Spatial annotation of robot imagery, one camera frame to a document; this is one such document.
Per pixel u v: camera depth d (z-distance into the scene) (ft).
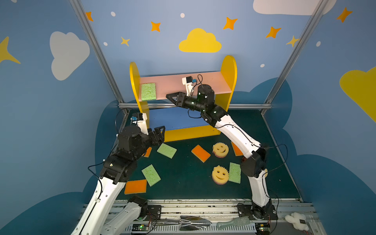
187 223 2.31
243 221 2.35
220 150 3.14
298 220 2.29
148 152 1.86
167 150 3.16
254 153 1.65
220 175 2.78
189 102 2.10
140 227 2.33
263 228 2.35
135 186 2.69
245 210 2.45
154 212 2.42
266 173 2.33
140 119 1.74
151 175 2.83
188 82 2.13
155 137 1.82
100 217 1.23
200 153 3.17
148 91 2.32
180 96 2.05
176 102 2.12
